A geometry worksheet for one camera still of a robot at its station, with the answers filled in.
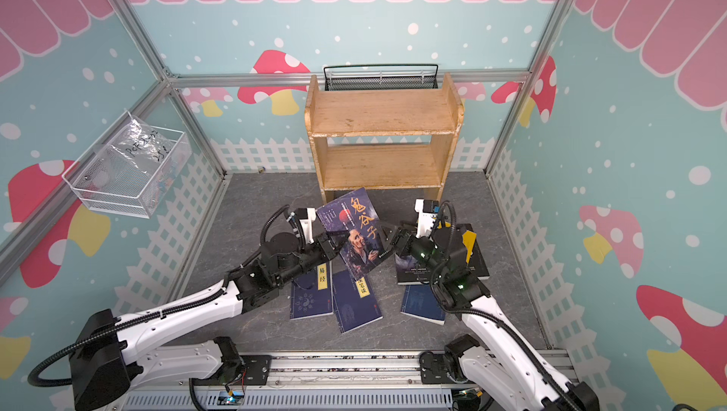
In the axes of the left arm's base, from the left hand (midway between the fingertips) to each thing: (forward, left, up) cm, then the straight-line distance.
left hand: (350, 241), depth 72 cm
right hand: (+3, -9, +3) cm, 10 cm away
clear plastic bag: (+16, +56, +12) cm, 59 cm away
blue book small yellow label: (-7, -20, -23) cm, 31 cm away
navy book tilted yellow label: (-8, -1, -23) cm, 24 cm away
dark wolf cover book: (+2, -18, -21) cm, 28 cm away
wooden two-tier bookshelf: (+53, -11, -10) cm, 55 cm away
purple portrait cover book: (+7, -1, +3) cm, 7 cm away
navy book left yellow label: (-5, +13, -23) cm, 27 cm away
